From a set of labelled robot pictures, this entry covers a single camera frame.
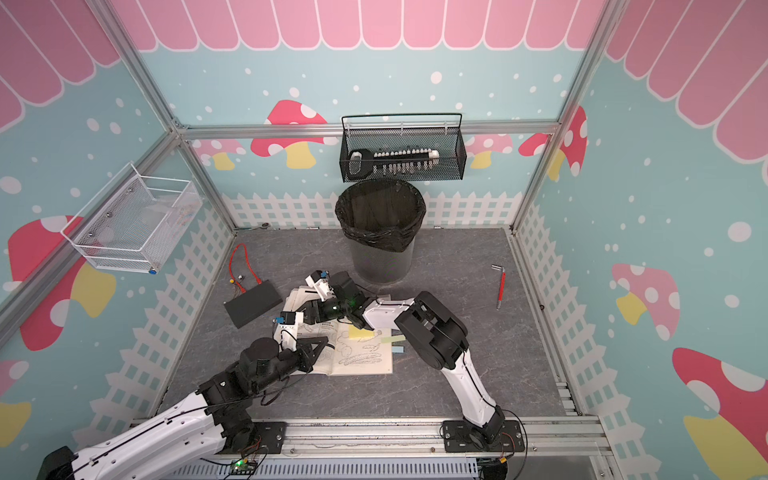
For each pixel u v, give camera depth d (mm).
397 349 889
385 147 950
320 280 832
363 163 895
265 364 584
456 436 743
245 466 723
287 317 684
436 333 545
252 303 981
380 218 1058
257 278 1058
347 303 759
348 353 872
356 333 915
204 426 539
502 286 1046
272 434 751
